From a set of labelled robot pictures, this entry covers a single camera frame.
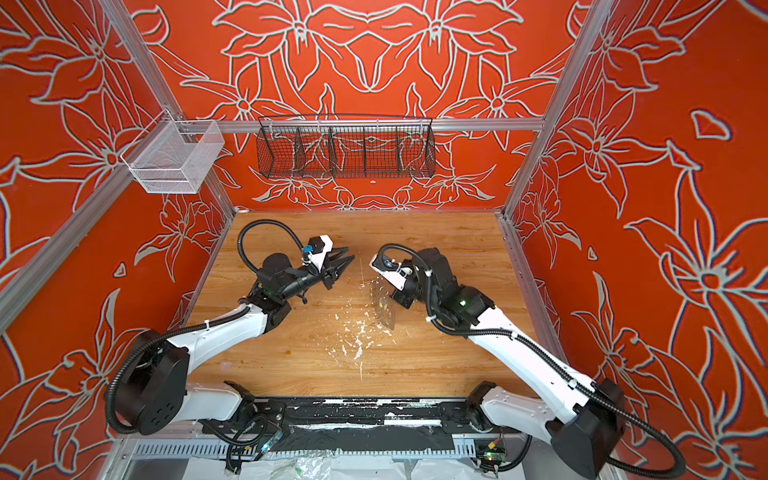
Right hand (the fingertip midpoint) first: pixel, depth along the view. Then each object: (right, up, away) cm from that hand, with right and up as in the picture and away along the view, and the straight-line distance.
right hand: (383, 270), depth 73 cm
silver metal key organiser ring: (0, -8, 0) cm, 8 cm away
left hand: (-9, +5, +3) cm, 11 cm away
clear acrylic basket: (-66, +34, +19) cm, 77 cm away
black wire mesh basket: (-13, +39, +26) cm, 49 cm away
